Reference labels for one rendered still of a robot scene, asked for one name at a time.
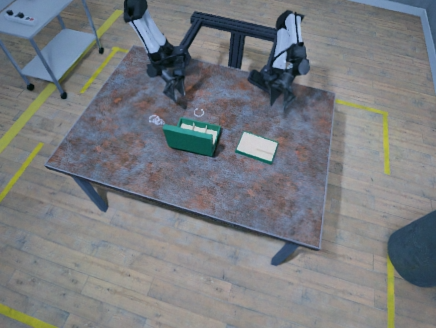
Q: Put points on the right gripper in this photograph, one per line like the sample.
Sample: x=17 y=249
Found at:
x=169 y=91

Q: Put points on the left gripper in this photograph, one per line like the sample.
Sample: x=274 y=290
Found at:
x=281 y=88

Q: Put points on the cream compartment tray with green rim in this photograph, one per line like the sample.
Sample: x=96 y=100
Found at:
x=257 y=147

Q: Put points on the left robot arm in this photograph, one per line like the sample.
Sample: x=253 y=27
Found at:
x=301 y=66

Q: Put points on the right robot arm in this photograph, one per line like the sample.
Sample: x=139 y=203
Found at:
x=149 y=32

